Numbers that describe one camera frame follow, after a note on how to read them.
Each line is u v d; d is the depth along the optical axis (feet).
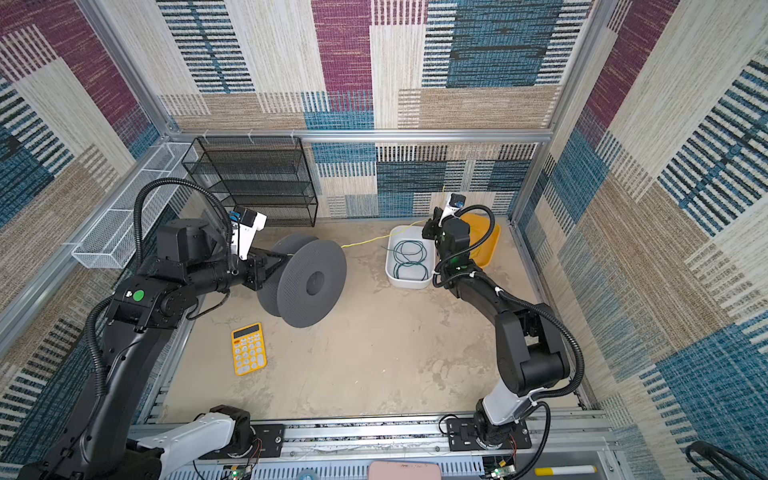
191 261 1.50
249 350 2.86
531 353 1.50
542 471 2.26
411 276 3.42
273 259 1.98
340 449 2.39
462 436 2.39
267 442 2.40
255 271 1.75
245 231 1.75
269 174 3.55
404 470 2.23
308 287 2.07
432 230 2.57
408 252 3.58
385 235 3.81
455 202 2.39
